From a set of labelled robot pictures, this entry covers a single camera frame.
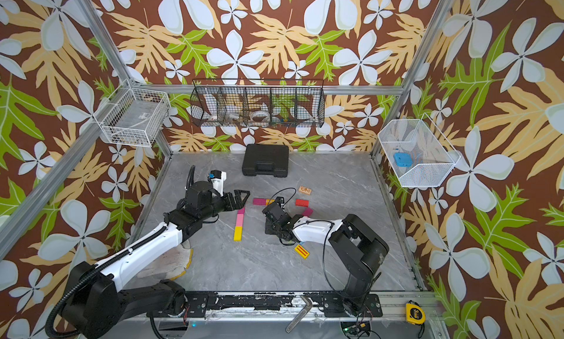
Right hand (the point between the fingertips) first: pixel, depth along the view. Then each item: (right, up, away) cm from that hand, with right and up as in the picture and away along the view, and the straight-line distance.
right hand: (268, 224), depth 92 cm
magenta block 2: (+18, +4, +6) cm, 19 cm away
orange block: (0, +9, +9) cm, 13 cm away
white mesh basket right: (+59, +29, -8) cm, 66 cm away
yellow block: (-12, -4, -1) cm, 13 cm away
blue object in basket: (+52, +27, -10) cm, 60 cm away
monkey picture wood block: (+16, +14, +12) cm, 25 cm away
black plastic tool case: (-2, +29, +19) cm, 35 cm away
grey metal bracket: (+12, -26, -20) cm, 35 cm away
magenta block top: (-5, +9, +10) cm, 14 cm away
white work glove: (-36, -12, -11) cm, 40 cm away
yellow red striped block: (+14, -9, -6) cm, 18 cm away
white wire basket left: (-53, +44, -7) cm, 69 cm away
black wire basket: (-5, +53, +4) cm, 54 cm away
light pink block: (-12, +1, +2) cm, 13 cm away
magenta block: (-12, +4, +6) cm, 14 cm away
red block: (+15, +8, +7) cm, 19 cm away
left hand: (-9, +15, -11) cm, 20 cm away
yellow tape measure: (+50, -25, -22) cm, 59 cm away
